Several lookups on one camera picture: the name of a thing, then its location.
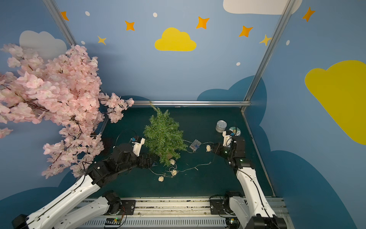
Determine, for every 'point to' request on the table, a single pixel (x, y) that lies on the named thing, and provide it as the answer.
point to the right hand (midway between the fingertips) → (214, 143)
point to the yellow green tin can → (236, 130)
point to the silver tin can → (221, 126)
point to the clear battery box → (195, 145)
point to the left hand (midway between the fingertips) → (152, 153)
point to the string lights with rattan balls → (173, 170)
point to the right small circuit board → (232, 223)
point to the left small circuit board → (113, 221)
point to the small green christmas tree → (163, 137)
